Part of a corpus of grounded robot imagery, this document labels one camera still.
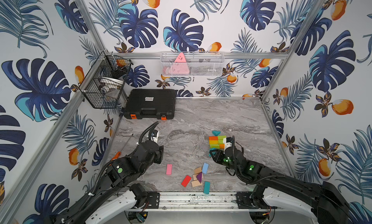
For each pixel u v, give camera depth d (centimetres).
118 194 48
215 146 93
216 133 98
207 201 76
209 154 79
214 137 97
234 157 58
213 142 95
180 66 90
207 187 78
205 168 84
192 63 93
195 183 80
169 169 84
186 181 82
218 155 70
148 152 49
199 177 80
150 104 110
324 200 41
